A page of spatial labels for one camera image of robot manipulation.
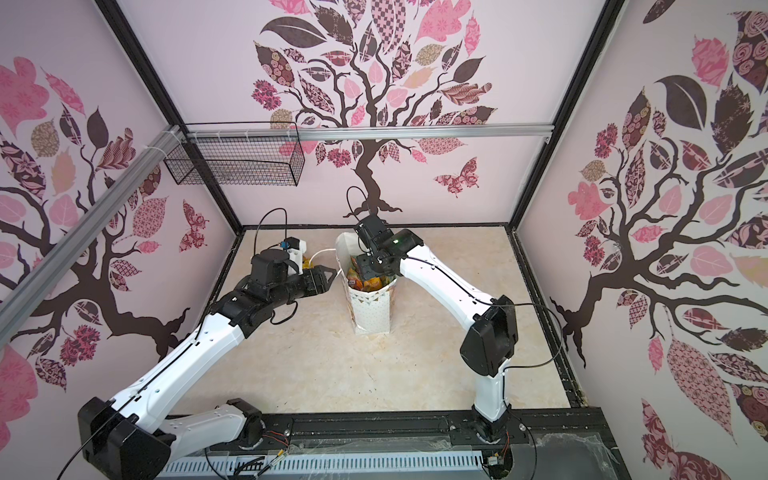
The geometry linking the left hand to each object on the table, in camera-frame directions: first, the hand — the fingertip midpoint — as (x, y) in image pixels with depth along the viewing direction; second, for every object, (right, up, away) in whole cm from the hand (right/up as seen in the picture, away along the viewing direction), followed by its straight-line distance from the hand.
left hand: (329, 278), depth 76 cm
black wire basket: (-33, +39, +19) cm, 54 cm away
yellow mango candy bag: (+10, -2, +9) cm, 13 cm away
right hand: (+11, +4, +6) cm, 13 cm away
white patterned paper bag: (+11, -8, 0) cm, 14 cm away
